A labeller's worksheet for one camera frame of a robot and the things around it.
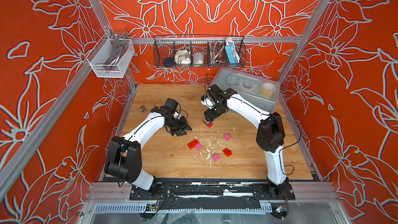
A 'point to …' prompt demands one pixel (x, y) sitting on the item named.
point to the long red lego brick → (192, 144)
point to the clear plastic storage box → (247, 85)
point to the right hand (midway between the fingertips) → (207, 116)
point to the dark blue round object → (169, 61)
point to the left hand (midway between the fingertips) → (190, 129)
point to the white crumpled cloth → (181, 56)
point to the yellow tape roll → (267, 89)
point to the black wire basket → (199, 51)
